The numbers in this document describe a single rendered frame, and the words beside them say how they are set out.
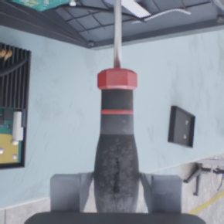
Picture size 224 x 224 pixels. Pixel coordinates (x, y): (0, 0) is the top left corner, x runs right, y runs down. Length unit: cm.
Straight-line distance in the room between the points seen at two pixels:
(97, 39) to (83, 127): 12
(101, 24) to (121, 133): 24
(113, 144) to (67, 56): 25
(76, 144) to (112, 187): 25
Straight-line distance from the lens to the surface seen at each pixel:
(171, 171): 227
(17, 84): 31
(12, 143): 32
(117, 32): 17
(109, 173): 16
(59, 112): 38
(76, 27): 41
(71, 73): 40
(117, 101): 16
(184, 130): 70
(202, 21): 34
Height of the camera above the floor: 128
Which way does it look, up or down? 38 degrees down
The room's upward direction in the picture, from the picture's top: 90 degrees clockwise
